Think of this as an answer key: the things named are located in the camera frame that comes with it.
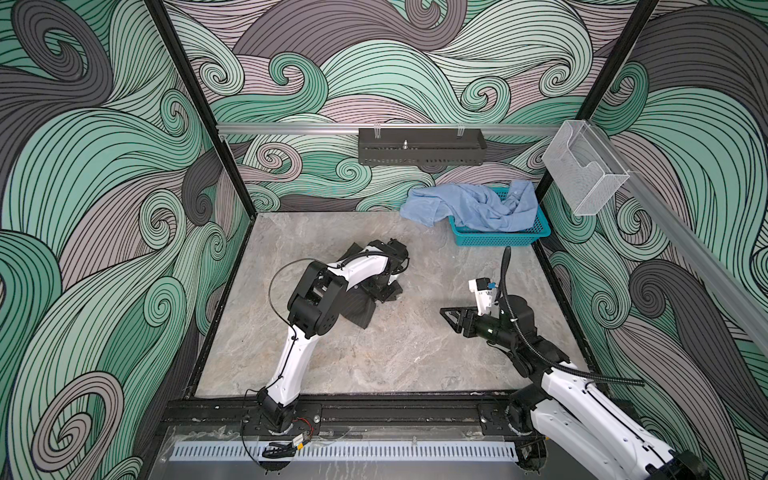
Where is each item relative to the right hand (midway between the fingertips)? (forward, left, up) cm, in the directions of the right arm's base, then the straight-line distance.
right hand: (446, 312), depth 77 cm
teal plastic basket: (+39, -16, -15) cm, 45 cm away
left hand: (+12, +20, -14) cm, 27 cm away
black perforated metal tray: (+50, +4, +18) cm, 53 cm away
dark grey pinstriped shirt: (+7, +25, -11) cm, 28 cm away
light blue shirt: (+48, -18, -8) cm, 52 cm away
